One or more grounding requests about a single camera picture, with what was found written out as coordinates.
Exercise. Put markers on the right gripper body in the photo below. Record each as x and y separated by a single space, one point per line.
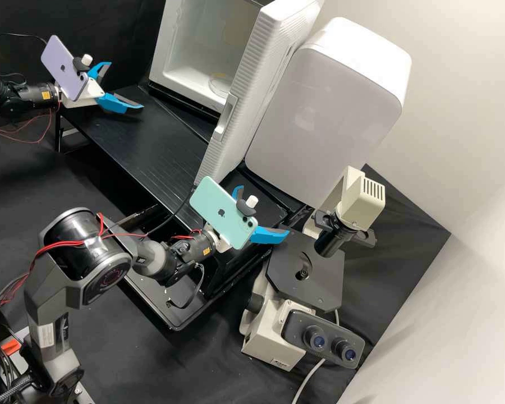
219 246

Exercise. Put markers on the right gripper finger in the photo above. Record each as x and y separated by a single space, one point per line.
237 193
269 236

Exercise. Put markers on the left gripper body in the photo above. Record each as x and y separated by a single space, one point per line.
96 93

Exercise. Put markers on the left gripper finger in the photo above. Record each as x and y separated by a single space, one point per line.
97 70
118 106

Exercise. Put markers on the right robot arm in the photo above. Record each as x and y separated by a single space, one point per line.
84 261

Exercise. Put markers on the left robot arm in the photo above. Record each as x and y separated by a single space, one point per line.
12 94

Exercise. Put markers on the white incubator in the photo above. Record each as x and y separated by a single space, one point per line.
185 42

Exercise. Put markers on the petri dish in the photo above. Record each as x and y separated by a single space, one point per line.
219 86

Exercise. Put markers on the incubator door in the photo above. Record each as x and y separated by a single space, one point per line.
252 84

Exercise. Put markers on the black platform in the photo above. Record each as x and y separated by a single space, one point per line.
273 206
151 143

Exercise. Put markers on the black tray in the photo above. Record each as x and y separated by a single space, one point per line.
185 313

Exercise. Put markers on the cream microscope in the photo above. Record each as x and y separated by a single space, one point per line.
269 332

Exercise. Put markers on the white box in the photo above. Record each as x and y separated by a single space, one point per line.
320 118

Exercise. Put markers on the right wrist camera phone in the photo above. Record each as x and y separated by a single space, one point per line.
219 210

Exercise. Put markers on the wrist camera phone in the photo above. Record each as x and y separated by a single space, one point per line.
63 67
219 210

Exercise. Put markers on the left wrist camera phone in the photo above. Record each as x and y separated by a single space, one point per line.
63 67

